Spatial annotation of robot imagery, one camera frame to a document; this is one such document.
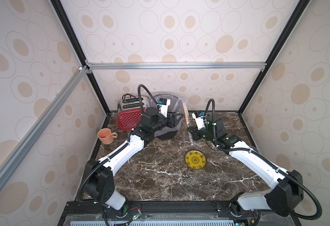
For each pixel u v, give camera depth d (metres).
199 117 0.67
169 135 0.99
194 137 0.69
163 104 0.66
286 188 0.40
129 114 0.95
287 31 0.76
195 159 0.92
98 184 0.42
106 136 0.95
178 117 0.73
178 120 0.71
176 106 0.93
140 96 1.28
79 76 0.81
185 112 0.76
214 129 0.57
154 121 0.60
